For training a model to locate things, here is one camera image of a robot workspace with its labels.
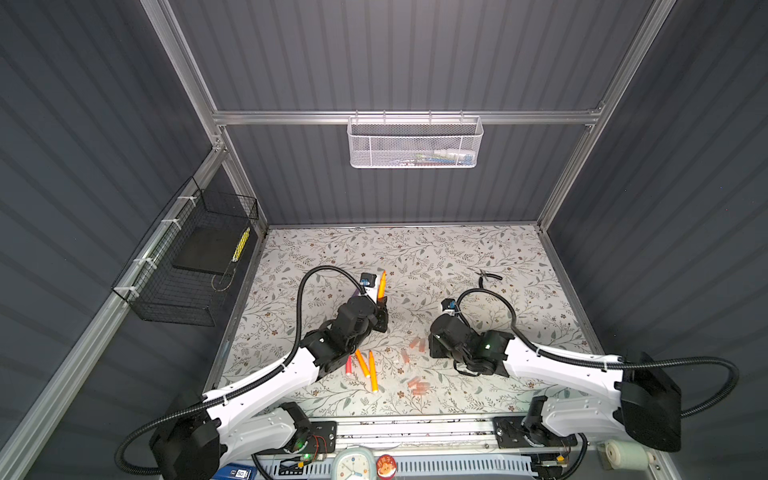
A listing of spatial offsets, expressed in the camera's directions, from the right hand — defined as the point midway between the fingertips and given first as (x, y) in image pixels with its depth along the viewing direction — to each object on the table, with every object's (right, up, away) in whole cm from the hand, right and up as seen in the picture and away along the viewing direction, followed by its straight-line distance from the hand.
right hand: (431, 341), depth 82 cm
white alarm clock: (-20, -24, -14) cm, 34 cm away
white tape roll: (+40, -19, -18) cm, 48 cm away
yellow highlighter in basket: (-51, +27, -4) cm, 58 cm away
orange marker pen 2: (-20, -7, +3) cm, 21 cm away
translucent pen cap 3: (-4, -12, -1) cm, 13 cm away
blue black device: (-47, -25, -15) cm, 55 cm away
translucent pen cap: (-3, -3, +7) cm, 8 cm away
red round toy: (-12, -26, -13) cm, 31 cm away
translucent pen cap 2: (-7, -6, +5) cm, 10 cm away
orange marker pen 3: (-16, -9, +1) cm, 19 cm away
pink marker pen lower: (-23, -8, +3) cm, 25 cm away
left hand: (-13, +13, -4) cm, 18 cm away
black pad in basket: (-58, +25, -6) cm, 64 cm away
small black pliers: (+22, +17, +23) cm, 36 cm away
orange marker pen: (-14, +16, -7) cm, 22 cm away
